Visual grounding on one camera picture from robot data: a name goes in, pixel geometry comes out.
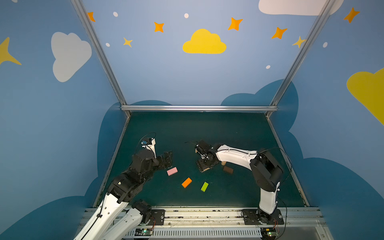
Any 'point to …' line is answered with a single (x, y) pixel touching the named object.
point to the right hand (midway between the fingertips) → (205, 163)
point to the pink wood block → (172, 171)
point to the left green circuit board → (143, 232)
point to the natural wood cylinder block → (223, 163)
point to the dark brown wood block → (228, 170)
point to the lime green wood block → (204, 186)
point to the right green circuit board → (268, 233)
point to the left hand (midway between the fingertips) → (167, 153)
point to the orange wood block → (186, 182)
